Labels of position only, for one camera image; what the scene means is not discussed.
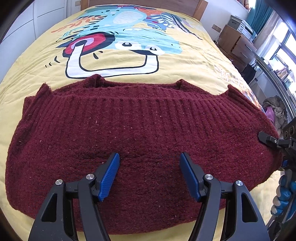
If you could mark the black bag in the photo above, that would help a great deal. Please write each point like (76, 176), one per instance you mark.
(248, 72)

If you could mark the white printer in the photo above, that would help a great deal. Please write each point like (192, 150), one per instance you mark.
(243, 27)

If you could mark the teal curtain right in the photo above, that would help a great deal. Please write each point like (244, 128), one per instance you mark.
(259, 15)

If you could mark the glass top desk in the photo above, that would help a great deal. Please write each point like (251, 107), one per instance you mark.
(286, 95)

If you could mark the wooden headboard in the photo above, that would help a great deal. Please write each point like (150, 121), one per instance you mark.
(192, 8)

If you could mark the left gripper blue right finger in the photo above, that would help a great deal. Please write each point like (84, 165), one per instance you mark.
(242, 219)

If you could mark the yellow cartoon print duvet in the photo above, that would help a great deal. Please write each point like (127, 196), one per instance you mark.
(123, 44)

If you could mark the white wardrobe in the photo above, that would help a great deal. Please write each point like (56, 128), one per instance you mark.
(42, 15)

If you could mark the wooden drawer dresser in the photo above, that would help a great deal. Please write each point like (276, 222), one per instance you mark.
(236, 47)

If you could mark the dark red knitted sweater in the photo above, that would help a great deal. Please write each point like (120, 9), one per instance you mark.
(68, 132)

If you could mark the brown jacket on stool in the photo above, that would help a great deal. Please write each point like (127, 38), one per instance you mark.
(280, 112)

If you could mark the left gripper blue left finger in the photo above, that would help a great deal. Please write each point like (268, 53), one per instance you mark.
(55, 219)

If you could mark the right hand blue glove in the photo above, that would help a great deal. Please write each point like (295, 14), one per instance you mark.
(281, 200)

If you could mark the purple plastic stool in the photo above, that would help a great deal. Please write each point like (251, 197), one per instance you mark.
(270, 114)

